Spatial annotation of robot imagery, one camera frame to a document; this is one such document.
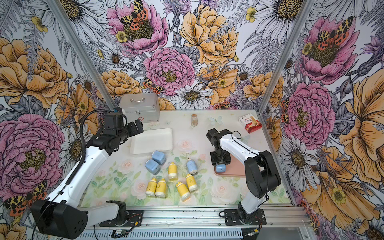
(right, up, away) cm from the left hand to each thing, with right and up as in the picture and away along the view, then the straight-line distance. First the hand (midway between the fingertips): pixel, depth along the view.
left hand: (134, 130), depth 80 cm
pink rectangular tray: (+55, -22, +6) cm, 59 cm away
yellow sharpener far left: (+10, -29, -3) cm, 30 cm away
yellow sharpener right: (+30, -27, -2) cm, 40 cm away
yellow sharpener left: (+15, -31, -4) cm, 34 cm away
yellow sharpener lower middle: (+26, -30, -4) cm, 40 cm away
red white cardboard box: (+72, +3, +29) cm, 77 cm away
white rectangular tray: (+3, -7, +23) cm, 24 cm away
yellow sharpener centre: (+20, -22, +3) cm, 30 cm away
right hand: (+46, -20, +5) cm, 51 cm away
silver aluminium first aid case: (-5, +15, +27) cm, 32 cm away
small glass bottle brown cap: (+31, +6, +31) cm, 44 cm away
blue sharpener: (+11, -16, +9) cm, 21 cm away
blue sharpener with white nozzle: (+30, -20, +4) cm, 37 cm away
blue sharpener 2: (+8, -20, +5) cm, 23 cm away
